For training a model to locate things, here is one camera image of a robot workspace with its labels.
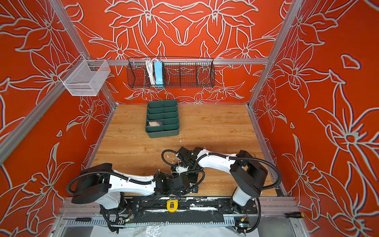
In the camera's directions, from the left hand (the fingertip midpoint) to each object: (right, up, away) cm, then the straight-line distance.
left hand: (184, 177), depth 80 cm
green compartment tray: (-17, +33, +22) cm, 43 cm away
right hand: (+1, -1, 0) cm, 2 cm away
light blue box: (-17, +61, +10) cm, 64 cm away
